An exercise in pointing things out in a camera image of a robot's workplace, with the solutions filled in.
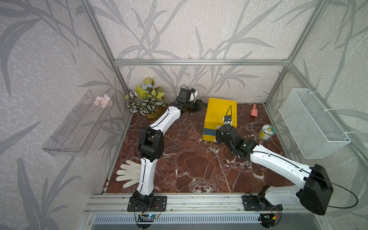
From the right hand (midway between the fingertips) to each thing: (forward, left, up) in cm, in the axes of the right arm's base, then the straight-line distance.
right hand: (220, 129), depth 82 cm
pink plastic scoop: (+27, -33, -17) cm, 46 cm away
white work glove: (-19, +51, -16) cm, 57 cm away
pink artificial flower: (+10, +64, +15) cm, 67 cm away
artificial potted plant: (+17, +43, +8) cm, 47 cm away
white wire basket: (-13, -38, +15) cm, 43 cm away
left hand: (+16, +7, +2) cm, 18 cm away
